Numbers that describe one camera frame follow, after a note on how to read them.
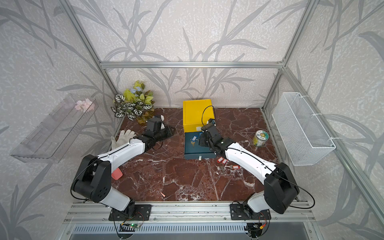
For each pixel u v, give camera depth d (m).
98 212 0.74
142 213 0.73
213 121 0.74
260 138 0.93
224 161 0.91
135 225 0.70
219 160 0.91
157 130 0.71
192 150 0.92
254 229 0.71
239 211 0.74
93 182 0.44
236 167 0.89
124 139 1.02
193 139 0.92
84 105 0.77
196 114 0.87
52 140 0.67
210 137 0.63
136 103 0.89
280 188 0.41
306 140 0.59
